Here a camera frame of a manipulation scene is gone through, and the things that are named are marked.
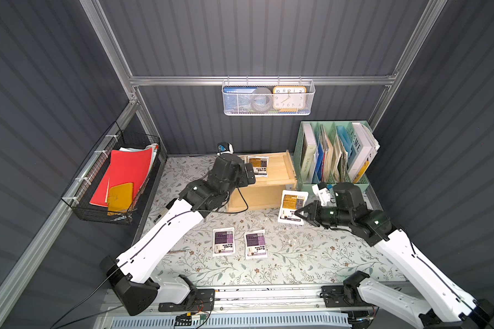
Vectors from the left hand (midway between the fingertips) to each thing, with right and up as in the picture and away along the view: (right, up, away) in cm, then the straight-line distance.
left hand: (240, 167), depth 70 cm
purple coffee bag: (-8, -32, +17) cm, 37 cm away
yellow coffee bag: (+8, +2, +17) cm, 19 cm away
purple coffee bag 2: (+6, -32, +15) cm, 36 cm away
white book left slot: (+29, +7, +20) cm, 36 cm away
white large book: (+53, +9, +19) cm, 57 cm away
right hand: (+21, -15, -1) cm, 26 cm away
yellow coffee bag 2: (+18, -12, +2) cm, 22 cm away
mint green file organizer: (+60, -7, +31) cm, 68 cm away
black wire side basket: (-48, -9, -9) cm, 49 cm away
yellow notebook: (-40, -11, -2) cm, 41 cm away
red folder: (-42, 0, +3) cm, 42 cm away
